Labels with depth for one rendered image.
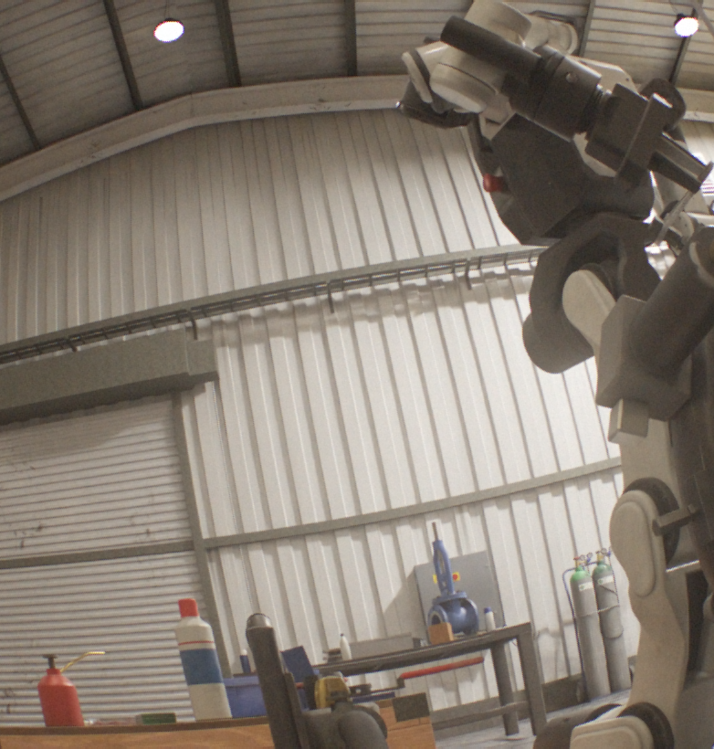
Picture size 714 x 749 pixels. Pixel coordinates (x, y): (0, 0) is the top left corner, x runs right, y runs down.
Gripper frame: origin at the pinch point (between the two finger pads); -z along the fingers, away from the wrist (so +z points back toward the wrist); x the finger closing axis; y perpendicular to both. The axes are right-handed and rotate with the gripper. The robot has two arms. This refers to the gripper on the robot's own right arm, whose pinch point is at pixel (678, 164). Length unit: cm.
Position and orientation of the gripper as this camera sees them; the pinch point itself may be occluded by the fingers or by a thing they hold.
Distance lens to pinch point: 90.5
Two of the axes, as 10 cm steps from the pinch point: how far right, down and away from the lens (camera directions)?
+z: -8.6, -4.9, 1.2
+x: -5.0, 8.6, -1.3
